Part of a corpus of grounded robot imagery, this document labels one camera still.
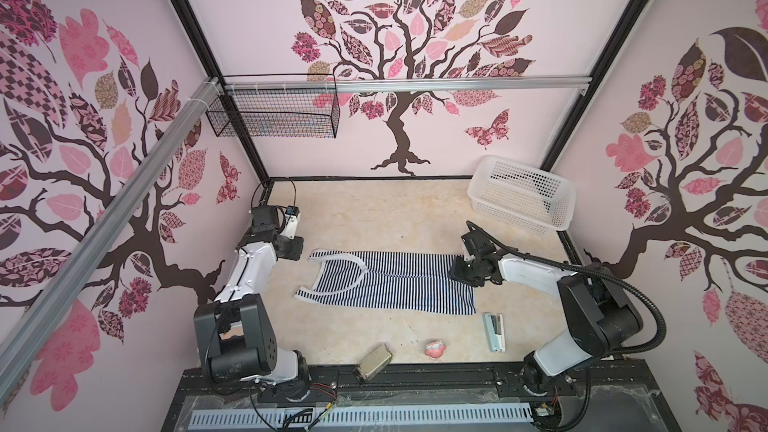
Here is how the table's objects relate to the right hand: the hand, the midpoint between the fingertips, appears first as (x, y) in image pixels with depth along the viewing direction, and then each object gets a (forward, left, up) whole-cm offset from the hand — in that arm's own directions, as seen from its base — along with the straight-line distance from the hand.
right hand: (452, 272), depth 93 cm
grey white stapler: (-18, -9, +1) cm, 20 cm away
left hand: (+4, +49, +9) cm, 50 cm away
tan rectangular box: (-26, +24, +2) cm, 35 cm away
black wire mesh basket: (+44, +56, +34) cm, 78 cm away
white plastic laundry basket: (+32, -32, -1) cm, 45 cm away
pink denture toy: (-23, +8, +3) cm, 25 cm away
